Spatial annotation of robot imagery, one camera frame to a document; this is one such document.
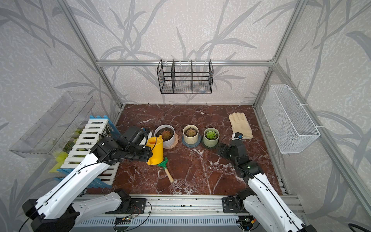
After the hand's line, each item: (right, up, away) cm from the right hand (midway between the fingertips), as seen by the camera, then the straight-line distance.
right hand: (223, 145), depth 81 cm
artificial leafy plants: (-72, +4, -18) cm, 74 cm away
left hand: (-37, -2, -11) cm, 39 cm away
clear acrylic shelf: (-83, +7, -15) cm, 85 cm away
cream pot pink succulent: (-19, +5, +11) cm, 22 cm away
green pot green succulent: (-6, +3, +11) cm, 13 cm away
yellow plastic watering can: (-36, +2, -8) cm, 37 cm away
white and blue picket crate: (-71, +10, -1) cm, 72 cm away
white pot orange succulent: (-34, +6, +10) cm, 36 cm away
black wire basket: (-23, +46, +24) cm, 57 cm away
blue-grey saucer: (-18, -3, +15) cm, 24 cm away
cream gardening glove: (+18, +10, +28) cm, 35 cm away
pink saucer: (-29, 0, +17) cm, 34 cm away
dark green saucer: (-5, -4, +15) cm, 16 cm away
